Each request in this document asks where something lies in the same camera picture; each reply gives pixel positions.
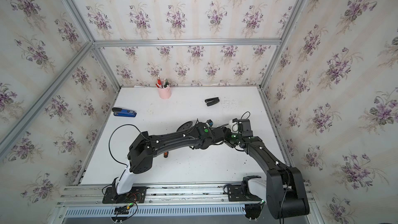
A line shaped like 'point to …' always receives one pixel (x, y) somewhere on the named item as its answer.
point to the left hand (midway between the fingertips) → (193, 136)
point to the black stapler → (212, 101)
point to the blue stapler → (118, 111)
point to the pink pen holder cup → (165, 93)
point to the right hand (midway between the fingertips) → (219, 136)
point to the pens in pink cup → (163, 84)
